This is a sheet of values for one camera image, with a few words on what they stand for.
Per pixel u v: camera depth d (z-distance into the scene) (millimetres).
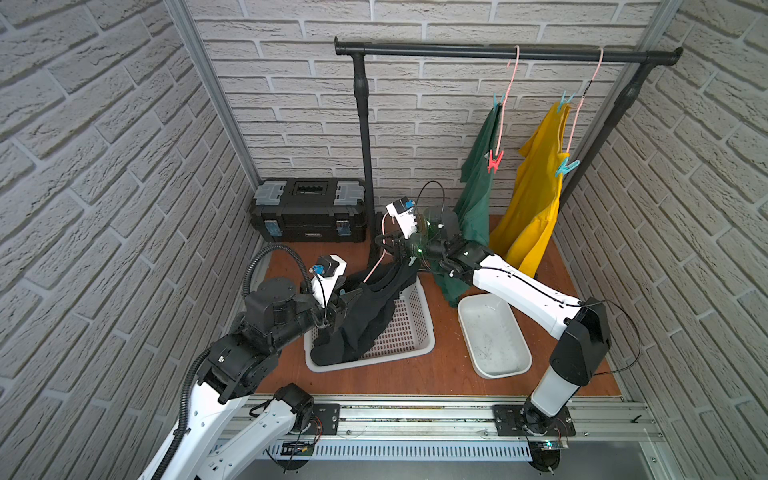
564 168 571
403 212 644
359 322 643
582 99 860
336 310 514
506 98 874
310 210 979
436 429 726
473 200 1463
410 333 883
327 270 483
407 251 660
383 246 725
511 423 736
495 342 877
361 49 559
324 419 729
